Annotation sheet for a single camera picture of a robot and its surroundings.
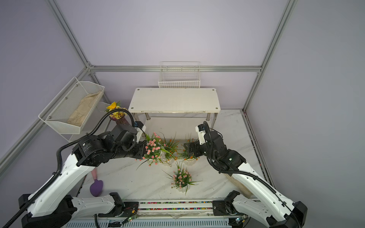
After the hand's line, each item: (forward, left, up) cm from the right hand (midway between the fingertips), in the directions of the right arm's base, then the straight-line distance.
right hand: (192, 145), depth 73 cm
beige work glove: (-17, -29, -23) cm, 40 cm away
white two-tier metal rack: (+22, +9, +11) cm, 26 cm away
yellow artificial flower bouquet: (+22, +46, +1) cm, 51 cm away
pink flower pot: (-14, +6, -8) cm, 17 cm away
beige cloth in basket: (+15, +63, +8) cm, 65 cm away
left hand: (-7, +22, +7) cm, 24 cm away
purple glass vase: (+22, +46, -5) cm, 51 cm away
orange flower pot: (-3, +2, -11) cm, 12 cm away
